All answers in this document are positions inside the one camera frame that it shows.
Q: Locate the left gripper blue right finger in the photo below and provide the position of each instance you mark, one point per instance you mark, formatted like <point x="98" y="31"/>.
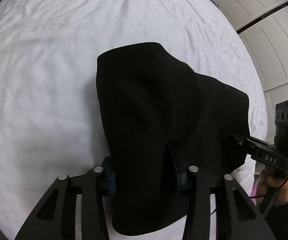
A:
<point x="180" y="180"/>

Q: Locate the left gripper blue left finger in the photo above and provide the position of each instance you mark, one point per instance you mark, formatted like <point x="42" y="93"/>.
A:
<point x="112" y="184"/>

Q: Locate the black pants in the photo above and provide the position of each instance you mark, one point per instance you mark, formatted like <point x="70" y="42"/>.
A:
<point x="159" y="117"/>

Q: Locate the person's right hand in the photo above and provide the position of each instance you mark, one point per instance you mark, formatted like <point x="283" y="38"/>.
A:
<point x="265" y="181"/>

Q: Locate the white louvred wardrobe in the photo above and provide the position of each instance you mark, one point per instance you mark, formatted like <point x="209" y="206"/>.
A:
<point x="263" y="27"/>

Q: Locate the white bed duvet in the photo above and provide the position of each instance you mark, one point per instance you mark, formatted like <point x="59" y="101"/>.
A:
<point x="49" y="115"/>

